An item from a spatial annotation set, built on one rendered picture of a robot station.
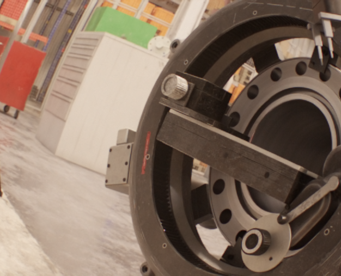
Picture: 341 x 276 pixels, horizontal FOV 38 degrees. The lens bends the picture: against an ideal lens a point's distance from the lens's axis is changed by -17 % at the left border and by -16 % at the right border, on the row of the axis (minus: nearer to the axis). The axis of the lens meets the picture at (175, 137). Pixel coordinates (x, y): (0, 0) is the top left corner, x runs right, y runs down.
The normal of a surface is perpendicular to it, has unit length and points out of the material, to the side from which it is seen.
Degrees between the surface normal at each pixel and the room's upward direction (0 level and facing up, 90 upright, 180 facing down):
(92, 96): 90
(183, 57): 90
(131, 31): 90
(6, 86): 90
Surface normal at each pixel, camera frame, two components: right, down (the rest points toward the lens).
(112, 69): 0.51, 0.21
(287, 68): -0.71, -0.29
